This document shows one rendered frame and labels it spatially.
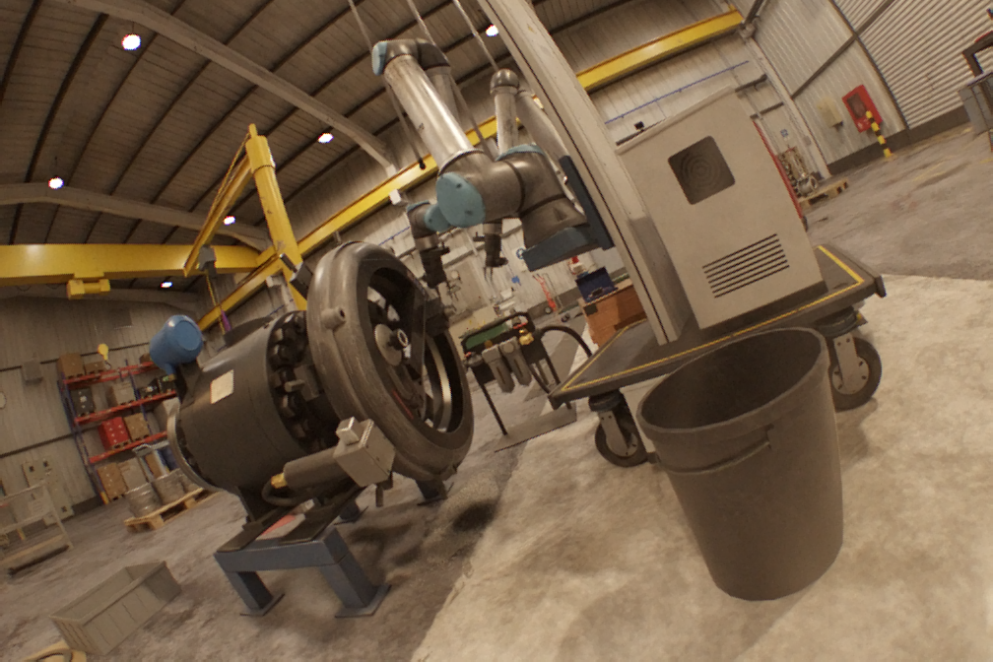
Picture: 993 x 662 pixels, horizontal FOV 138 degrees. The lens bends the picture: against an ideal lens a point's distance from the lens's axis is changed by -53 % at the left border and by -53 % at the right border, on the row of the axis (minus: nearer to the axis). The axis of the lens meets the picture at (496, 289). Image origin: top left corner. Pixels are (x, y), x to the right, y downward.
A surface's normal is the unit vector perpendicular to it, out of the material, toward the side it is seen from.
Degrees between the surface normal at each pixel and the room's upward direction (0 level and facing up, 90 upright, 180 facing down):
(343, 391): 93
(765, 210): 90
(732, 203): 90
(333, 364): 82
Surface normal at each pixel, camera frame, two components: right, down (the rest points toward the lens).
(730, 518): -0.60, 0.29
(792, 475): -0.10, 0.04
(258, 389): -0.27, -0.23
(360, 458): 0.01, 0.37
